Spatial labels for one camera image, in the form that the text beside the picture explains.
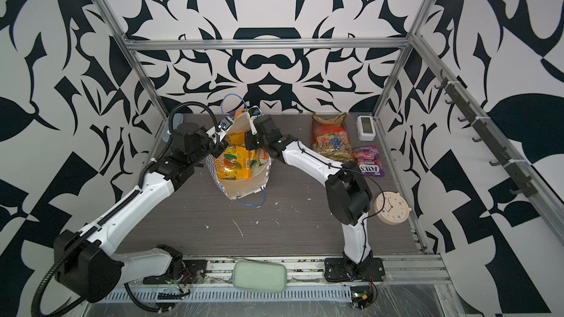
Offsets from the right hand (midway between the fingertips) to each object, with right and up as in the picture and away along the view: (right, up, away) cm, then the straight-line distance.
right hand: (245, 131), depth 86 cm
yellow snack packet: (-4, -12, +5) cm, 14 cm away
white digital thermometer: (+56, +2, +24) cm, 61 cm away
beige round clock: (+59, -31, 0) cm, 66 cm away
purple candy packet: (+53, -13, +13) cm, 56 cm away
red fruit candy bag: (+36, -3, +16) cm, 40 cm away
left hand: (-7, +2, -9) cm, 11 cm away
